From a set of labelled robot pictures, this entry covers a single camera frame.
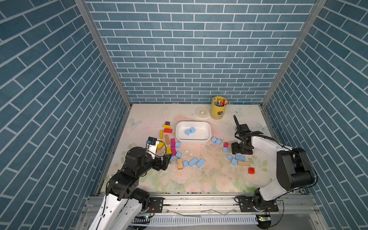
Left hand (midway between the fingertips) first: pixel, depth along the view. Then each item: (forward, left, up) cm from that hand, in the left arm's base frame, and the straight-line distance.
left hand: (167, 153), depth 71 cm
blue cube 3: (+3, -39, -18) cm, 43 cm away
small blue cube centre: (+2, -9, -19) cm, 21 cm away
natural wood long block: (+20, +4, -21) cm, 29 cm away
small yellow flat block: (+30, +6, -19) cm, 36 cm away
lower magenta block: (+12, -1, -20) cm, 23 cm away
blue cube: (+28, -14, -19) cm, 37 cm away
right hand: (+10, -44, -18) cm, 49 cm away
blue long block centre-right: (+3, -18, -20) cm, 27 cm away
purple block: (+33, +5, -18) cm, 38 cm away
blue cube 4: (+5, 0, -19) cm, 19 cm away
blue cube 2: (+7, -37, -19) cm, 43 cm away
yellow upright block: (+24, +9, -20) cm, 32 cm away
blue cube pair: (+18, -28, -17) cm, 38 cm away
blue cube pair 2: (+17, -31, -17) cm, 39 cm away
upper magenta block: (+18, 0, -20) cm, 26 cm away
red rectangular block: (+28, +4, -20) cm, 35 cm away
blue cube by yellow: (+7, -4, -17) cm, 19 cm away
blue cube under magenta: (+12, -35, -19) cm, 41 cm away
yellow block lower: (+12, +2, -20) cm, 23 cm away
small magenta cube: (+15, -36, -18) cm, 43 cm away
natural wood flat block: (+3, -46, -20) cm, 50 cm away
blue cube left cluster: (+26, -10, -18) cm, 33 cm away
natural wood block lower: (+2, -5, -18) cm, 19 cm away
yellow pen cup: (+43, -33, -9) cm, 55 cm away
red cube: (-2, -48, -19) cm, 52 cm away
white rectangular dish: (+24, -21, -20) cm, 37 cm away
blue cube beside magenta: (+15, -4, -18) cm, 24 cm away
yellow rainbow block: (+15, +8, -18) cm, 25 cm away
